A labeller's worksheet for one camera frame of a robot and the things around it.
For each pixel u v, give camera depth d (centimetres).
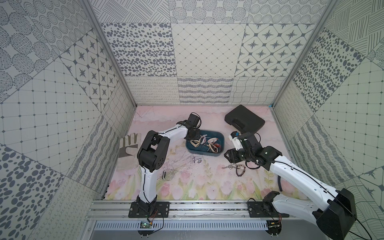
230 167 88
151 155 55
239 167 87
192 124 80
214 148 94
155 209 73
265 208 66
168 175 86
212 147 93
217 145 95
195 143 95
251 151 60
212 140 98
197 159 90
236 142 71
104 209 75
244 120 103
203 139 98
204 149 98
